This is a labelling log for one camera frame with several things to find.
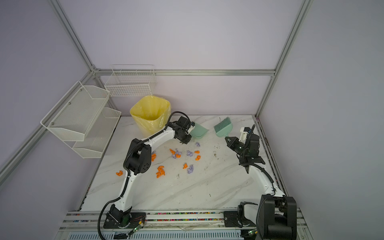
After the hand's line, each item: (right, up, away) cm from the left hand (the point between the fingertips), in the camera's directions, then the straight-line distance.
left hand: (186, 138), depth 101 cm
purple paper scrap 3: (+8, -4, +3) cm, 9 cm away
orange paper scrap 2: (-15, -19, -11) cm, 27 cm away
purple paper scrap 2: (+3, -19, -11) cm, 22 cm away
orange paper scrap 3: (-8, -9, -3) cm, 13 cm away
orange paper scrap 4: (+8, -11, -5) cm, 15 cm away
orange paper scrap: (-39, -20, -13) cm, 46 cm away
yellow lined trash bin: (-26, +18, +5) cm, 31 cm away
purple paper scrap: (+2, -9, -4) cm, 10 cm away
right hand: (+23, +2, -18) cm, 30 cm away
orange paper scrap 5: (0, -17, -8) cm, 19 cm away
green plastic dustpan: (+9, +5, +7) cm, 13 cm away
